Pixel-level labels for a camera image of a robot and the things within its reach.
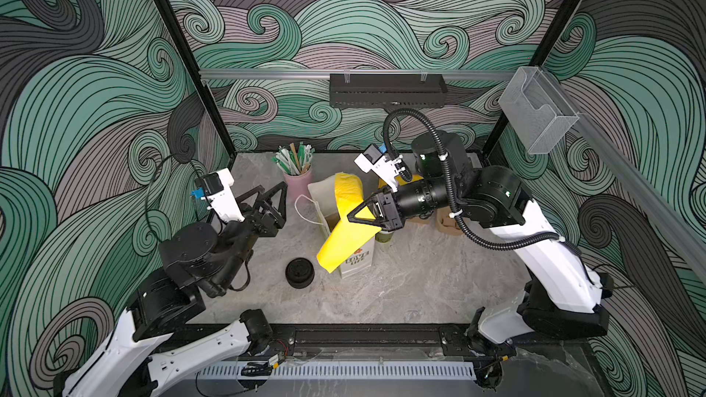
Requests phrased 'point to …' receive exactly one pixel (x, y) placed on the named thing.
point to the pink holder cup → (297, 186)
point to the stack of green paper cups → (383, 236)
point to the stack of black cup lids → (300, 273)
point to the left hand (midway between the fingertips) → (276, 184)
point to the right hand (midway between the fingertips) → (348, 221)
